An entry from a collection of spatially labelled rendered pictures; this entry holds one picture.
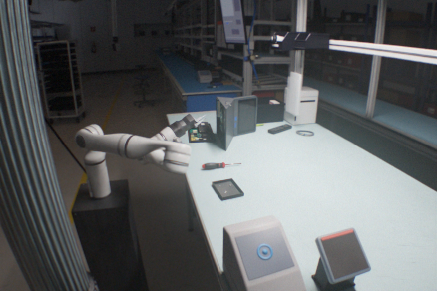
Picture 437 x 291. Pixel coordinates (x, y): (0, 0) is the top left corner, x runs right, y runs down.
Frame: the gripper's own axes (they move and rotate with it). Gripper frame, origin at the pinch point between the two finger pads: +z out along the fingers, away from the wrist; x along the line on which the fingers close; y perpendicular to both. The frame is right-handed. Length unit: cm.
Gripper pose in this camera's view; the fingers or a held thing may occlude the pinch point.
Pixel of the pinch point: (205, 116)
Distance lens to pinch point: 132.7
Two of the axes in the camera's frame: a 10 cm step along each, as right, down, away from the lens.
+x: -1.3, 4.4, 8.9
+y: -6.4, -7.2, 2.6
